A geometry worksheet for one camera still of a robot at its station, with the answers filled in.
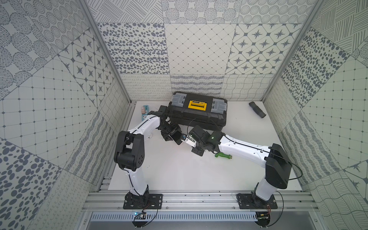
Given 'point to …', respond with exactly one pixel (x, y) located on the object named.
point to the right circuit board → (263, 215)
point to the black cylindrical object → (253, 105)
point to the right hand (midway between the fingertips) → (197, 145)
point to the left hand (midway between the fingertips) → (175, 132)
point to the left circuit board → (140, 215)
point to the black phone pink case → (176, 136)
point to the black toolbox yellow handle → (187, 109)
